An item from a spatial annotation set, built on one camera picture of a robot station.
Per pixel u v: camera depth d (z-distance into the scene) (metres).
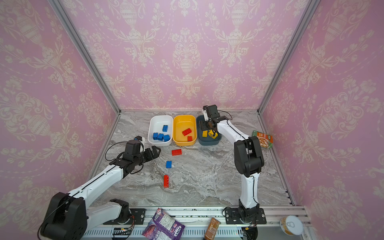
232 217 0.73
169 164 0.92
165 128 1.08
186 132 1.06
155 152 0.79
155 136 1.02
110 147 1.02
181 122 1.11
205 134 1.06
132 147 0.66
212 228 0.67
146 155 0.77
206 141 1.02
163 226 0.70
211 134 1.04
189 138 1.03
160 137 1.03
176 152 0.97
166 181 0.84
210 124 0.78
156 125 1.11
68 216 0.40
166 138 1.03
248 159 0.52
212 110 0.78
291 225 0.67
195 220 0.73
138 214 0.75
